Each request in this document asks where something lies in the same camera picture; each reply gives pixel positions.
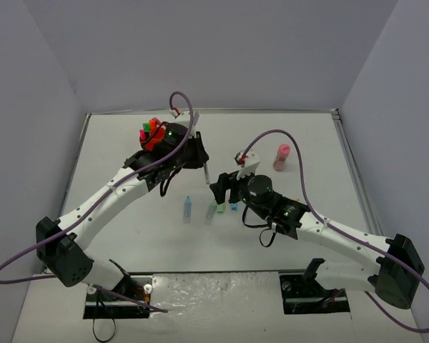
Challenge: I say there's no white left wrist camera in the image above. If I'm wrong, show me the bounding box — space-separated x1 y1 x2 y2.
169 109 199 126

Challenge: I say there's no orange-capped black highlighter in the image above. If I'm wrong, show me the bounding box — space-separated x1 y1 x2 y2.
149 119 159 131

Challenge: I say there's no light blue highlighter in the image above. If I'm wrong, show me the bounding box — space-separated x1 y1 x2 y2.
183 196 192 224

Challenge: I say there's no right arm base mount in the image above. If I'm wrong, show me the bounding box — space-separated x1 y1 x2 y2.
279 258 350 315

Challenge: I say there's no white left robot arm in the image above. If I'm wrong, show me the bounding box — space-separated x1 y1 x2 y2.
36 123 209 299

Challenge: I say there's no pink-capped clear bottle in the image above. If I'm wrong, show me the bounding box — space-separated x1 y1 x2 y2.
273 144 291 171

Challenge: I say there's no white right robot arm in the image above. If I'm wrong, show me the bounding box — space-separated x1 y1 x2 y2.
209 172 425 309

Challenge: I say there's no pink-capped black highlighter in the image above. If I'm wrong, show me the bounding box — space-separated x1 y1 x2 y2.
139 129 147 141

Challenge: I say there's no aluminium table edge rail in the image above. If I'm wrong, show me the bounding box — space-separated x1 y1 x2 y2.
330 109 383 236

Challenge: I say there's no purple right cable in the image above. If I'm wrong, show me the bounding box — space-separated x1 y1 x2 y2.
242 129 429 334

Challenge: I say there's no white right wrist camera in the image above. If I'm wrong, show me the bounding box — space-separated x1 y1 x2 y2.
235 150 260 180

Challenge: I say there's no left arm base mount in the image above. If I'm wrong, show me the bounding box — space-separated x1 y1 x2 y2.
82 273 154 341

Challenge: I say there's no light green highlighter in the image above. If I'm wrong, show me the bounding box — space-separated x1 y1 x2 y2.
204 200 217 225

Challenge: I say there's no green-capped white pen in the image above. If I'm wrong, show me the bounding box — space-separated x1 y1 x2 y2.
203 163 210 185

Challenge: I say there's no orange round desk organizer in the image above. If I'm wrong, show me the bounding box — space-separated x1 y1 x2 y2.
139 121 168 151

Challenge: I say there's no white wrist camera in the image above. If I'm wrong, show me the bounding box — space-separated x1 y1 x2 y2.
169 109 199 126
235 150 260 180

